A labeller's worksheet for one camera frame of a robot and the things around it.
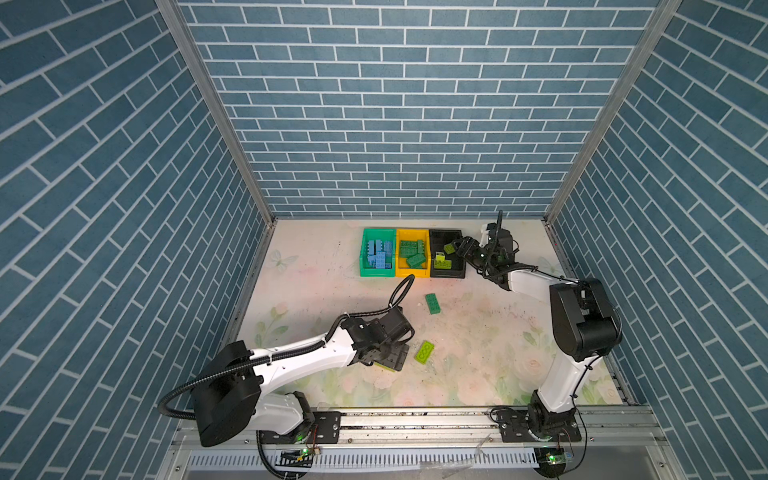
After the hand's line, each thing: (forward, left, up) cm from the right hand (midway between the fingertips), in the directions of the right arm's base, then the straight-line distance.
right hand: (454, 242), depth 97 cm
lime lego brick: (-1, +3, -11) cm, 11 cm away
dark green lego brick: (-3, +12, -8) cm, 15 cm away
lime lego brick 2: (-32, +8, -13) cm, 35 cm away
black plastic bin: (+10, +4, -10) cm, 15 cm away
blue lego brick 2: (+4, +28, -9) cm, 30 cm away
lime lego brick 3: (-41, +19, -1) cm, 45 cm away
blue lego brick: (-4, +25, -8) cm, 26 cm away
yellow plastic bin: (-4, +17, -10) cm, 20 cm away
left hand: (-35, +17, -8) cm, 40 cm away
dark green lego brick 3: (-16, +6, -12) cm, 21 cm away
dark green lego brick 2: (+5, +16, -10) cm, 19 cm away
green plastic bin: (-3, +30, -11) cm, 32 cm away
